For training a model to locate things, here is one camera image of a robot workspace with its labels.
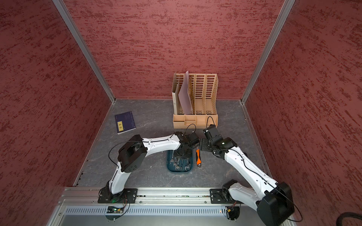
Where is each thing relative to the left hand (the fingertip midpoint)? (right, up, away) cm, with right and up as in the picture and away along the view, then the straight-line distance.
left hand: (183, 159), depth 87 cm
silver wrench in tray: (+2, -3, -3) cm, 5 cm away
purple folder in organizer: (0, +42, +9) cm, 43 cm away
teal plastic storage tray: (-3, -3, -2) cm, 5 cm away
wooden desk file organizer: (+9, +39, +16) cm, 43 cm away
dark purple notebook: (-45, +22, +17) cm, 53 cm away
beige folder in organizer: (-5, +42, -2) cm, 42 cm away
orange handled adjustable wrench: (+10, -1, -1) cm, 10 cm away
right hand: (+13, +9, -6) cm, 17 cm away
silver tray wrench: (-4, -4, -3) cm, 6 cm away
